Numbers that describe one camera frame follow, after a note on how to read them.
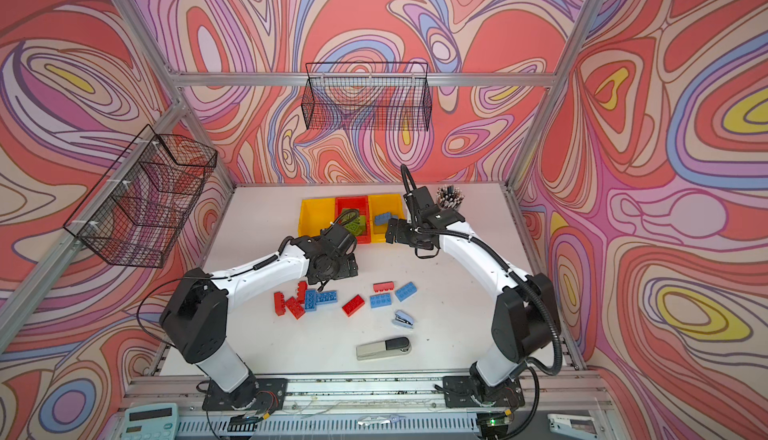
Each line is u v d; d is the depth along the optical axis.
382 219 1.05
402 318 0.84
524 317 0.43
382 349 0.77
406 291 0.91
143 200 0.69
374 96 0.96
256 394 0.72
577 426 0.70
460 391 0.73
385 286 0.91
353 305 0.88
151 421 0.69
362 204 1.04
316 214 1.06
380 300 0.88
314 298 0.91
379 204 1.10
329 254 0.65
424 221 0.64
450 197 0.91
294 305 0.87
